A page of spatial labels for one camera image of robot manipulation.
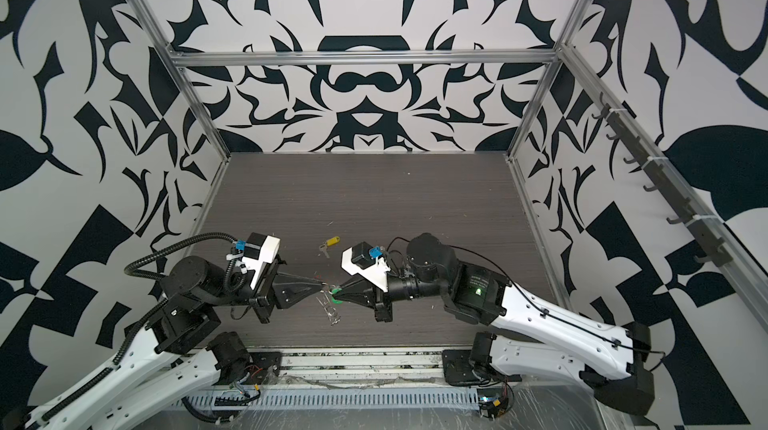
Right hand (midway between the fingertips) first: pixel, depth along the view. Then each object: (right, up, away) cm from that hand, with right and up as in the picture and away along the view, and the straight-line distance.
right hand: (338, 294), depth 53 cm
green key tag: (-1, +1, -1) cm, 1 cm away
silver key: (-11, -1, +42) cm, 43 cm away
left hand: (-2, +3, -3) cm, 5 cm away
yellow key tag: (-8, +1, +43) cm, 44 cm away
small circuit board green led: (+33, -32, +18) cm, 49 cm away
